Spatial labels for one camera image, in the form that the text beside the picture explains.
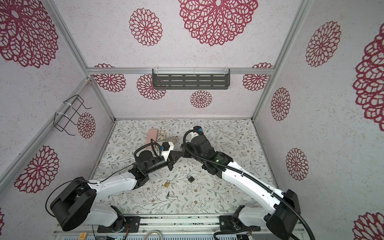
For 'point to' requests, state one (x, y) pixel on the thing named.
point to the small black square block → (191, 179)
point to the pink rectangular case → (152, 133)
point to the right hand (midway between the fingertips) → (180, 142)
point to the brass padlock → (167, 183)
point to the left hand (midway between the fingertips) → (183, 154)
